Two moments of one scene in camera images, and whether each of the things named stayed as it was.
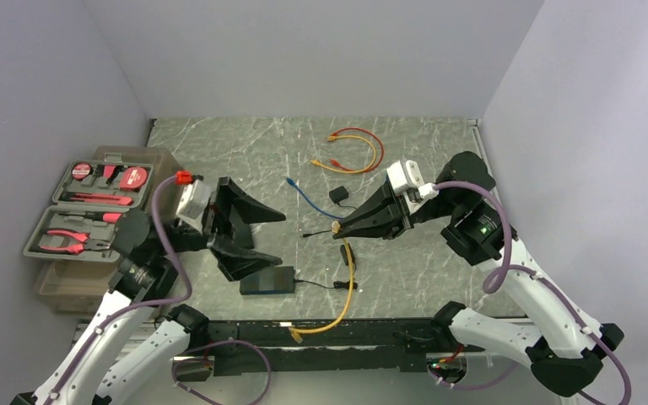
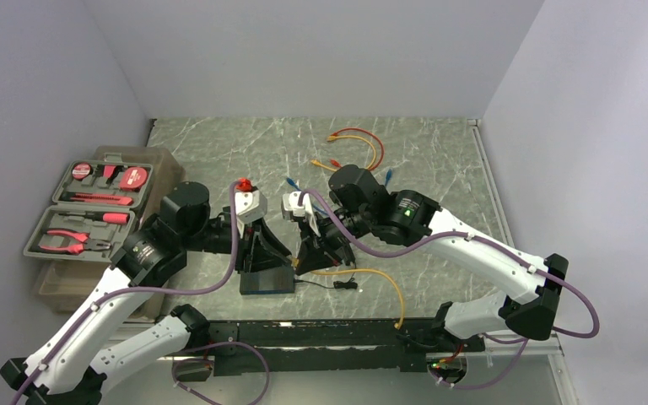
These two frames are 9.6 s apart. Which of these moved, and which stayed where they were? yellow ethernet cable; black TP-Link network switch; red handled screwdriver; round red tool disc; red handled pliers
Moved: yellow ethernet cable
Stayed: red handled screwdriver; red handled pliers; black TP-Link network switch; round red tool disc
